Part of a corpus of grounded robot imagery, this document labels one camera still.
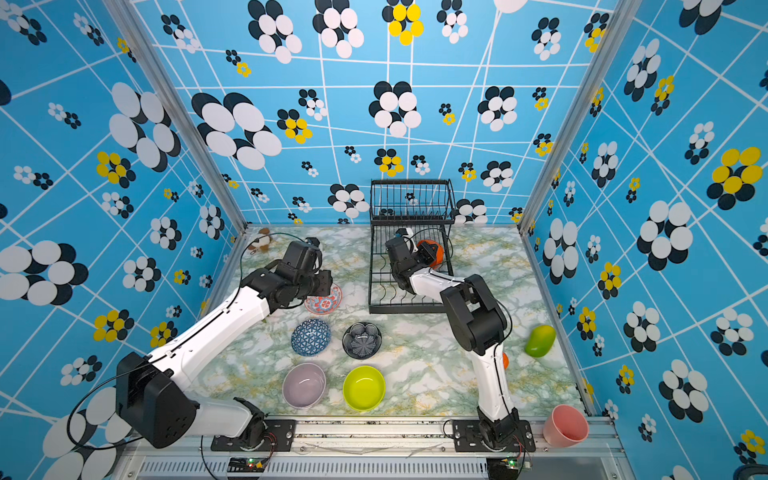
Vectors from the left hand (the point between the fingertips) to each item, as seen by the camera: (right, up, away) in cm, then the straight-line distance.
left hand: (330, 277), depth 82 cm
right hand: (+34, +9, +14) cm, 37 cm away
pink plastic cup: (+57, -33, -15) cm, 67 cm away
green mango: (+61, -19, +4) cm, 64 cm away
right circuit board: (+44, -45, -12) cm, 64 cm away
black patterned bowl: (+8, -20, +6) cm, 22 cm away
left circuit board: (-18, -45, -10) cm, 50 cm away
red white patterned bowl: (-5, -10, +14) cm, 18 cm away
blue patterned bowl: (-7, -19, +7) cm, 21 cm away
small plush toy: (-32, +11, +30) cm, 45 cm away
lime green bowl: (+10, -30, -2) cm, 32 cm away
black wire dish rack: (+30, +26, +41) cm, 57 cm away
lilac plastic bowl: (-7, -30, -1) cm, 31 cm away
